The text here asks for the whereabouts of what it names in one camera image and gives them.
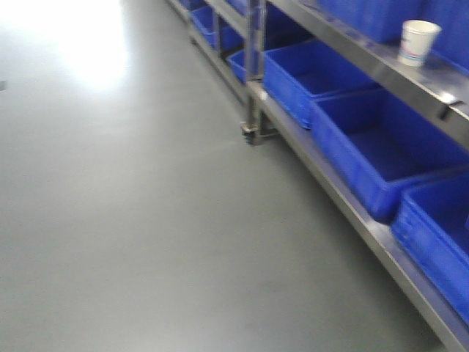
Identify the row of blue bins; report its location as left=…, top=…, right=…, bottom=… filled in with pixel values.
left=179, top=0, right=469, bottom=333

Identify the white paper cup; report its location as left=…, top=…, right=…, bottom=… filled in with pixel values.
left=398, top=19, right=443, bottom=68

